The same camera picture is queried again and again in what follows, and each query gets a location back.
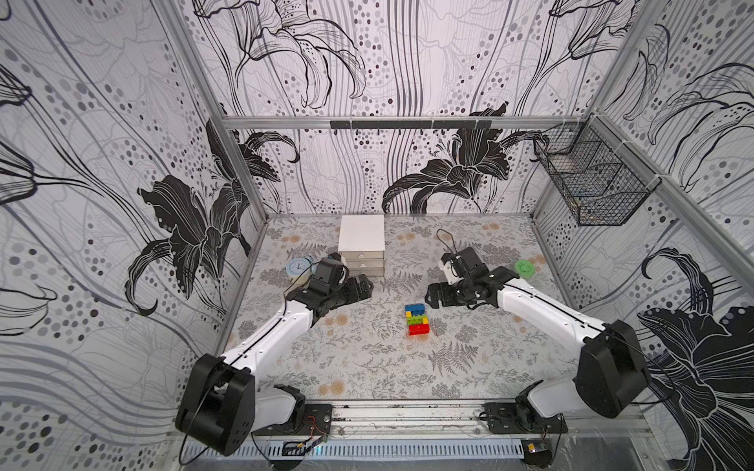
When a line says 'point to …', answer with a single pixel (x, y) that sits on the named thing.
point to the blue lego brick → (416, 308)
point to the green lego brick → (415, 320)
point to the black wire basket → (600, 176)
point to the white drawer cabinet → (361, 242)
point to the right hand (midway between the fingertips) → (440, 295)
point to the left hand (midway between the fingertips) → (364, 295)
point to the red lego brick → (418, 329)
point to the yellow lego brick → (425, 320)
